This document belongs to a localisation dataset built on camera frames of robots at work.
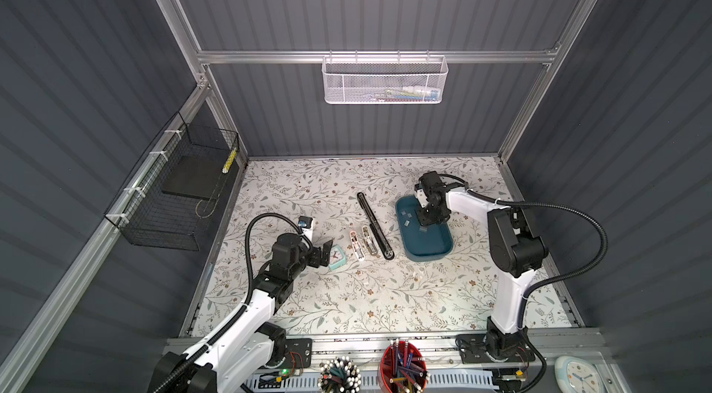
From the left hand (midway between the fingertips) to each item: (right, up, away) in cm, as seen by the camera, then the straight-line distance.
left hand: (316, 238), depth 85 cm
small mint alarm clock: (+6, -7, +4) cm, 11 cm away
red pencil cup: (+23, -26, -22) cm, 41 cm away
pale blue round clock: (+68, -31, -17) cm, 76 cm away
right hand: (+38, +4, +15) cm, 41 cm away
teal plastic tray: (+34, -4, +9) cm, 35 cm away
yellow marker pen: (-25, +24, -3) cm, 35 cm away
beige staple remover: (+17, -3, +9) cm, 19 cm away
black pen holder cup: (+9, -24, -26) cm, 37 cm away
